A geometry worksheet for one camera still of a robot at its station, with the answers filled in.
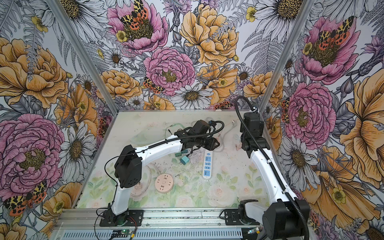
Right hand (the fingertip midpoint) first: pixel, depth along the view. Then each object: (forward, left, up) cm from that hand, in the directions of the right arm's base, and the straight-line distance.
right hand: (253, 123), depth 78 cm
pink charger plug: (+4, +1, -28) cm, 28 cm away
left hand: (-5, +19, -13) cm, 24 cm away
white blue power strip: (-11, +23, -25) cm, 35 cm away
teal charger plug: (-7, +37, -24) cm, 44 cm away
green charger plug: (-3, +41, -25) cm, 48 cm away
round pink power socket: (-20, +48, -24) cm, 57 cm away
